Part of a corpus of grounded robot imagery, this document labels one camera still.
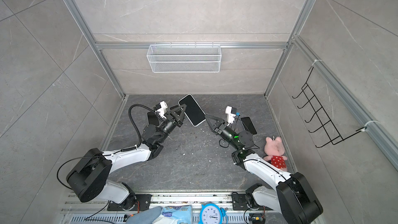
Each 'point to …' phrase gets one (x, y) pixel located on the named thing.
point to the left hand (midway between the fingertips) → (186, 104)
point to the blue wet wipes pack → (175, 214)
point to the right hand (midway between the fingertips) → (204, 117)
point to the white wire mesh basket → (184, 58)
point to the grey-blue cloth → (145, 216)
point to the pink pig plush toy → (274, 150)
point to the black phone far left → (152, 118)
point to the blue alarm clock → (211, 213)
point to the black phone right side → (247, 125)
